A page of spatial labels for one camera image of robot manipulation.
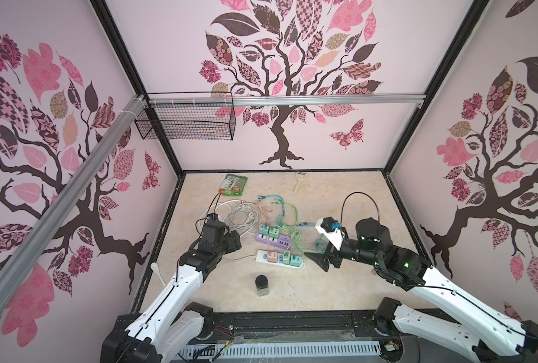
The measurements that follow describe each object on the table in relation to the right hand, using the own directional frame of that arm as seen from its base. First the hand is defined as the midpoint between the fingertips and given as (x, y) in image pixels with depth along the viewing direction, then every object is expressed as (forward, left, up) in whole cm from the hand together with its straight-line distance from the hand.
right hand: (314, 235), depth 67 cm
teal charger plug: (+13, +17, -19) cm, 28 cm away
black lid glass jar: (-9, +17, -17) cm, 25 cm away
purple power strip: (+9, +9, -22) cm, 26 cm away
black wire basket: (+54, +48, +9) cm, 72 cm away
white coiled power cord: (+24, +30, -24) cm, 45 cm away
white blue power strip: (+3, +18, -24) cm, 30 cm away
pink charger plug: (+2, +13, -19) cm, 24 cm away
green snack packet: (+43, +34, -25) cm, 60 cm away
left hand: (+7, +29, -16) cm, 33 cm away
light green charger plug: (+12, +13, -19) cm, 26 cm away
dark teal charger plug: (0, +5, -19) cm, 19 cm away
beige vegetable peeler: (+49, -1, -25) cm, 55 cm away
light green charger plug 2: (+1, +8, -19) cm, 20 cm away
